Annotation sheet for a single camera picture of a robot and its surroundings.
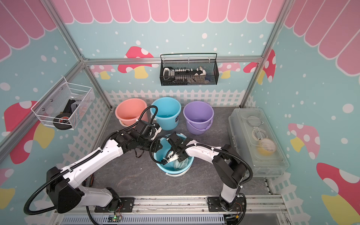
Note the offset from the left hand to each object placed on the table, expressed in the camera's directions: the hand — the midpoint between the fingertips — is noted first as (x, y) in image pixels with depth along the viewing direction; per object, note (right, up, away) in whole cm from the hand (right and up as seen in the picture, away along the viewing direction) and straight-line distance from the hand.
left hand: (160, 149), depth 77 cm
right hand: (+9, -3, +13) cm, 17 cm away
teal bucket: (+5, -9, -6) cm, 12 cm away
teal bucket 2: (+1, +21, +29) cm, 36 cm away
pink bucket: (-27, +23, +24) cm, 42 cm away
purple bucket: (+25, +19, +35) cm, 47 cm away
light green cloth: (+9, -11, +4) cm, 15 cm away
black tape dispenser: (-46, +15, -9) cm, 49 cm away
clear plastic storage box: (+55, +4, +5) cm, 55 cm away
